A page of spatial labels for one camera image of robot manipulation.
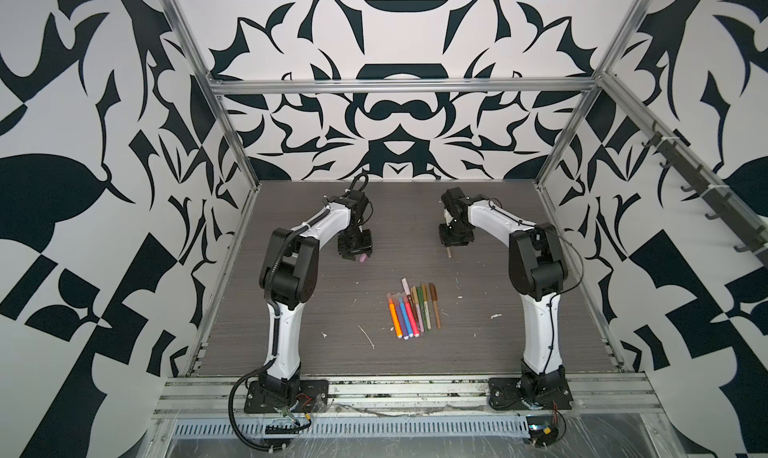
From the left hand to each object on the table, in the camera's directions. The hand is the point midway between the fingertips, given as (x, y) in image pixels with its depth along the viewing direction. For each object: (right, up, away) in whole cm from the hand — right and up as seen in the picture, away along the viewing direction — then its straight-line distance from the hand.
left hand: (365, 249), depth 96 cm
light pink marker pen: (+15, -16, -8) cm, 23 cm away
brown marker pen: (+21, -15, -7) cm, 27 cm away
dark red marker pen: (+15, -17, -9) cm, 24 cm away
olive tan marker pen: (+16, -16, -7) cm, 24 cm away
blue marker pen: (+12, -18, -9) cm, 24 cm away
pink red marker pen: (+14, -21, -12) cm, 28 cm away
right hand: (+28, +3, +5) cm, 28 cm away
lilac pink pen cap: (-1, -2, 0) cm, 3 cm away
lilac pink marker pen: (+27, -1, +3) cm, 27 cm away
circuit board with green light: (+43, -39, -25) cm, 63 cm away
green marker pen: (+17, -16, -8) cm, 25 cm away
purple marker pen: (+11, -18, -9) cm, 23 cm away
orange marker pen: (+9, -18, -9) cm, 22 cm away
